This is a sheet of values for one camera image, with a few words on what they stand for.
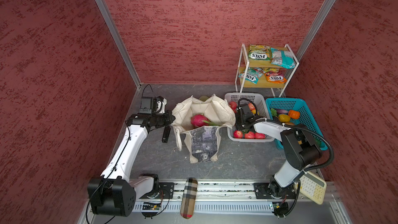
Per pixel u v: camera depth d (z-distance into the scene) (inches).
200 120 35.3
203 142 29.2
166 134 36.3
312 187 29.2
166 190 29.5
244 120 28.7
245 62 33.7
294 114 38.5
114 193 14.7
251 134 34.5
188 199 27.3
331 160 17.0
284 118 38.2
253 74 39.5
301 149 18.6
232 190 29.8
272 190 26.1
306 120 37.1
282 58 33.5
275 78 39.8
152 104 24.3
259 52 35.3
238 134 35.1
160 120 26.2
